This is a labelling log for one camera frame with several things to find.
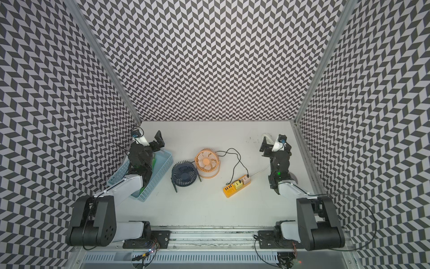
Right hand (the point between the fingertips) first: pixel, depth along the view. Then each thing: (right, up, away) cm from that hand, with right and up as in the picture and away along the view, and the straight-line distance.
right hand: (273, 141), depth 85 cm
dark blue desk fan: (-45, -16, -3) cm, 48 cm away
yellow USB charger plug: (-19, -22, -3) cm, 29 cm away
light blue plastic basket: (-59, -12, +4) cm, 60 cm away
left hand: (-63, +3, 0) cm, 63 cm away
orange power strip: (-22, -25, -1) cm, 34 cm away
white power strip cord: (0, +3, +22) cm, 22 cm away
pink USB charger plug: (-14, -20, -1) cm, 25 cm away
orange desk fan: (-34, -13, +5) cm, 37 cm away
